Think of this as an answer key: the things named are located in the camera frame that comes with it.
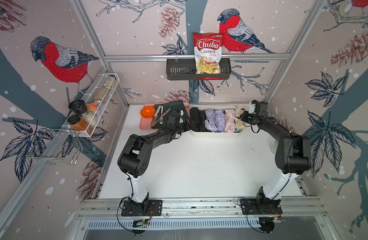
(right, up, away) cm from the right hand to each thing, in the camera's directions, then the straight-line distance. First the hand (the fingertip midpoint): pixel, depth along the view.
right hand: (240, 113), depth 99 cm
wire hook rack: (-88, -13, -41) cm, 98 cm away
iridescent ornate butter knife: (-61, -8, +9) cm, 62 cm away
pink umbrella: (-7, -5, -1) cm, 9 cm away
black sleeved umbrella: (-30, -4, +1) cm, 30 cm away
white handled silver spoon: (-55, -5, +9) cm, 56 cm away
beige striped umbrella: (-3, -6, -6) cm, 9 cm away
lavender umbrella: (-21, -6, -4) cm, 22 cm away
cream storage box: (-17, -14, -2) cm, 22 cm away
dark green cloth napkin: (-47, +7, +19) cm, 52 cm away
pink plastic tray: (-67, -7, +9) cm, 68 cm away
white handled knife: (-60, 0, +15) cm, 62 cm away
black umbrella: (-25, -2, +3) cm, 26 cm away
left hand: (-31, -5, -5) cm, 32 cm away
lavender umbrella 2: (-14, -4, +1) cm, 14 cm away
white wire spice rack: (-83, +7, -23) cm, 87 cm away
